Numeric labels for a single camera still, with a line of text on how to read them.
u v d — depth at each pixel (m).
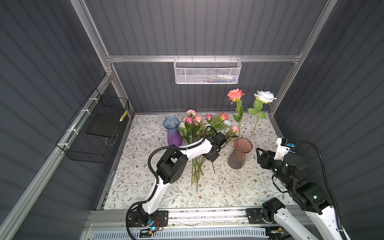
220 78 0.92
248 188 0.83
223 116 1.08
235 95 0.73
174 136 0.92
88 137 0.71
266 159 0.58
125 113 0.85
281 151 0.57
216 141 0.71
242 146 0.78
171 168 0.57
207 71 1.11
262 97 0.67
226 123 1.08
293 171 0.46
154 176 0.55
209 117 1.13
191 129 1.04
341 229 0.41
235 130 1.06
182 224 0.73
